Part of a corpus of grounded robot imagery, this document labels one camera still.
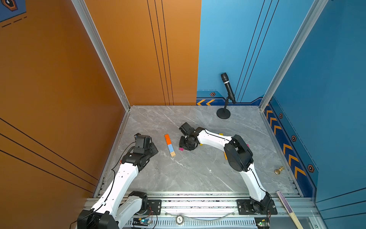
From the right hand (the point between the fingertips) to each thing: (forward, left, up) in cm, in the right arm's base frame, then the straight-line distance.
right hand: (180, 147), depth 95 cm
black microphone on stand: (+31, -35, -1) cm, 47 cm away
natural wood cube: (-5, +4, 0) cm, 7 cm away
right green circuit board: (-41, -43, -4) cm, 60 cm away
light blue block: (-1, +6, 0) cm, 6 cm away
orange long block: (+6, +9, 0) cm, 11 cm away
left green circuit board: (-41, +17, -2) cm, 45 cm away
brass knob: (-16, -60, -1) cm, 62 cm away
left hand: (-5, +14, +11) cm, 19 cm away
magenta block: (-2, -1, 0) cm, 2 cm away
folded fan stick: (-41, -58, -1) cm, 72 cm away
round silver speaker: (-41, -2, +4) cm, 41 cm away
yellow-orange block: (-22, -21, +31) cm, 44 cm away
